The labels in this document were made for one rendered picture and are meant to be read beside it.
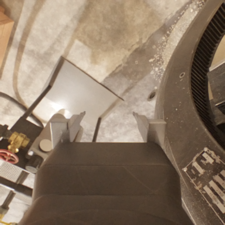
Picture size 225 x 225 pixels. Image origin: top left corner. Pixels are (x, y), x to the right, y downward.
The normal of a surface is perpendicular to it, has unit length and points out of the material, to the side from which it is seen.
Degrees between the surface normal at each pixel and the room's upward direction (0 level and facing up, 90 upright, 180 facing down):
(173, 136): 90
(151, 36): 0
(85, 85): 0
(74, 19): 0
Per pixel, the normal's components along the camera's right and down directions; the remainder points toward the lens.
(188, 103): -0.79, -0.53
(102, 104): -0.11, 0.62
